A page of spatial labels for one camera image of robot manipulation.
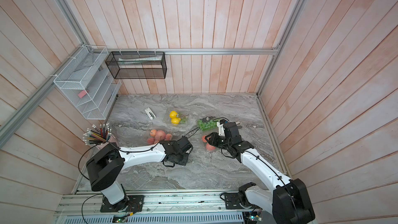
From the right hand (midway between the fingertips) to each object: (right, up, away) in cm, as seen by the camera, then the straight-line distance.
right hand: (206, 137), depth 83 cm
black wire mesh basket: (-46, +46, +21) cm, 68 cm away
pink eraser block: (-68, +24, -2) cm, 72 cm away
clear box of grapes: (+2, +6, +15) cm, 16 cm away
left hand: (-13, -14, +3) cm, 20 cm away
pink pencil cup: (-54, -2, +3) cm, 54 cm away
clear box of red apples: (+2, -6, +4) cm, 8 cm away
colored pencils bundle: (-61, 0, +1) cm, 61 cm away
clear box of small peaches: (-31, -1, +9) cm, 32 cm away
